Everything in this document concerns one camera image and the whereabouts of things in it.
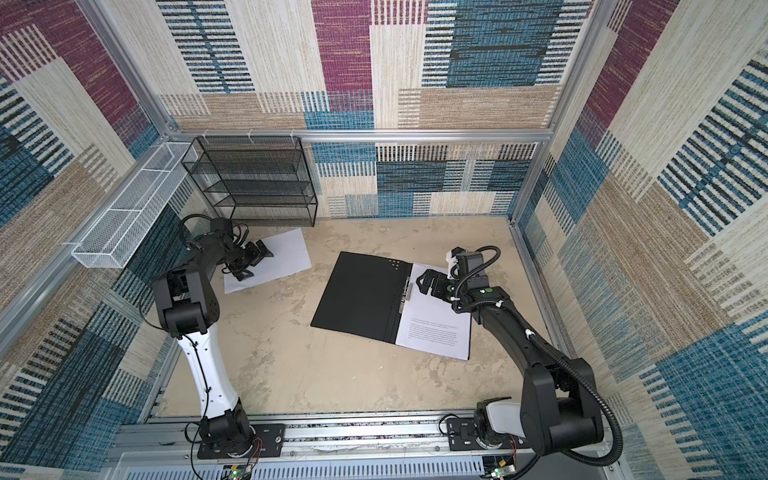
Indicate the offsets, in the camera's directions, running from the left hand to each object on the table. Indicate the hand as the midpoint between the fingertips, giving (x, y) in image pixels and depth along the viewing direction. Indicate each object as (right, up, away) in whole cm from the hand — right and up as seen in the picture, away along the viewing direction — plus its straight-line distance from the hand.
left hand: (265, 258), depth 105 cm
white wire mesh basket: (-22, +5, -34) cm, 41 cm away
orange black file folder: (+34, -12, -7) cm, 37 cm away
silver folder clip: (+49, -10, -5) cm, 50 cm away
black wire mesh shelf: (-5, +28, +5) cm, 29 cm away
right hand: (+54, -8, -18) cm, 58 cm away
